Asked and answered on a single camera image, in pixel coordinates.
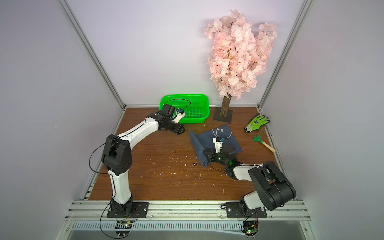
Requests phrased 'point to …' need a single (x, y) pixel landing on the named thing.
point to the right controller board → (250, 228)
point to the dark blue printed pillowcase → (203, 141)
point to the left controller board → (122, 228)
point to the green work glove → (256, 123)
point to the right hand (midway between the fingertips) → (204, 149)
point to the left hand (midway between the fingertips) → (183, 127)
